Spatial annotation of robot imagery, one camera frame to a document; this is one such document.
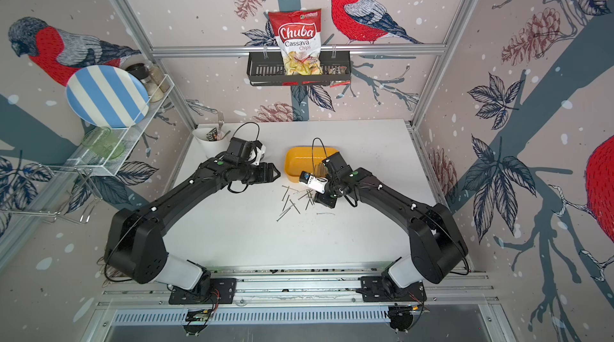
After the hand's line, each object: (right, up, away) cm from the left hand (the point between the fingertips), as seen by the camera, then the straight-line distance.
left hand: (276, 170), depth 85 cm
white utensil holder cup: (-31, +7, +16) cm, 35 cm away
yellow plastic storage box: (+7, +3, +22) cm, 23 cm away
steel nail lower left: (+2, -18, +5) cm, 19 cm away
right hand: (+15, -8, +1) cm, 17 cm away
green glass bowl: (-50, +11, -15) cm, 53 cm away
